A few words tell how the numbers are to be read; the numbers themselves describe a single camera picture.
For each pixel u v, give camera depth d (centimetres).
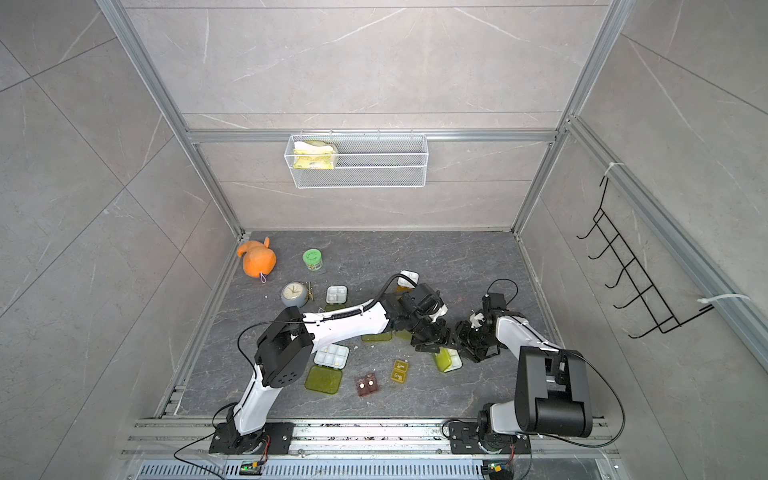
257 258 102
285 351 50
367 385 82
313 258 106
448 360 86
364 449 73
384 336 64
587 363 43
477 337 76
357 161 101
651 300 62
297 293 97
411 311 68
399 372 82
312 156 87
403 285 93
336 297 99
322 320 54
